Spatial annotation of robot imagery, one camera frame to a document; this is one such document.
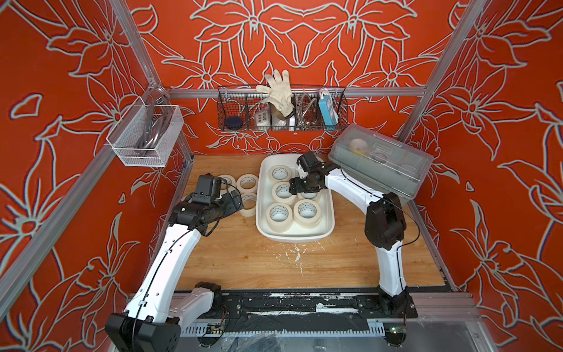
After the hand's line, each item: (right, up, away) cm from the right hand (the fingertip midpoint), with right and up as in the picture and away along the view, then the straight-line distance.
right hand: (292, 188), depth 93 cm
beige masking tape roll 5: (+10, -4, +8) cm, 13 cm away
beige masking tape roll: (-22, +1, +14) cm, 26 cm away
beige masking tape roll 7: (+7, -12, +2) cm, 14 cm away
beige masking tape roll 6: (-5, -13, +2) cm, 14 cm away
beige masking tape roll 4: (-5, -3, +9) cm, 11 cm away
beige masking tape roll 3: (-6, +7, +18) cm, 20 cm away
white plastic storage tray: (-13, -6, +8) cm, 16 cm away
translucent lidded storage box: (+40, +10, -2) cm, 41 cm away
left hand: (-23, -4, -17) cm, 29 cm away
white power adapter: (-13, +31, +1) cm, 33 cm away
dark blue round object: (-27, +31, +6) cm, 41 cm away
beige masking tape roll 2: (-20, -6, +8) cm, 22 cm away
